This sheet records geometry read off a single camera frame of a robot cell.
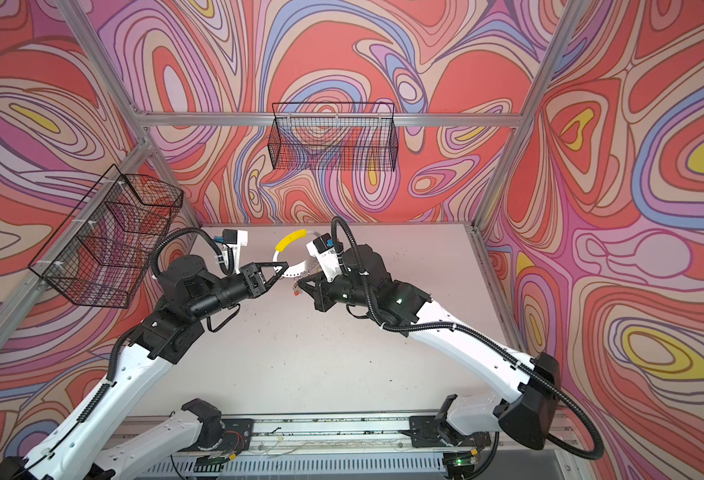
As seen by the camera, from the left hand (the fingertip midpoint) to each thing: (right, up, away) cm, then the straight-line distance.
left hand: (291, 267), depth 62 cm
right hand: (+2, -5, +4) cm, 7 cm away
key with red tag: (0, -6, +4) cm, 7 cm away
